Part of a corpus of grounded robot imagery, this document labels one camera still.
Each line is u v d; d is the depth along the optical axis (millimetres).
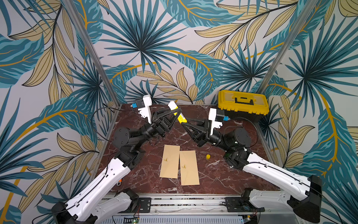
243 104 1012
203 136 471
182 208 732
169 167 869
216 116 429
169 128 458
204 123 494
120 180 802
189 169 858
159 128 435
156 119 439
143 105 429
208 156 893
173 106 456
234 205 734
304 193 395
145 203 737
